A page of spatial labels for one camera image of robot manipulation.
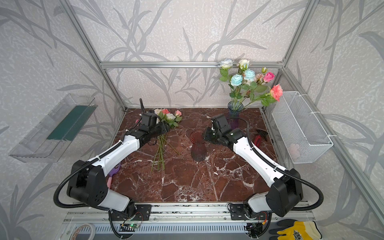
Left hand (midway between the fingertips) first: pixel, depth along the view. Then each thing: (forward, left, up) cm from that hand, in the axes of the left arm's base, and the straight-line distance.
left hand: (168, 121), depth 88 cm
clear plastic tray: (-21, +46, +13) cm, 52 cm away
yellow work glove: (-51, -61, -14) cm, 81 cm away
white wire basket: (-22, -62, +17) cm, 68 cm away
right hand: (-8, -20, +3) cm, 22 cm away
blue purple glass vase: (+13, -41, -1) cm, 43 cm away
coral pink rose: (+3, -54, +17) cm, 57 cm away
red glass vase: (-10, -17, -2) cm, 20 cm away
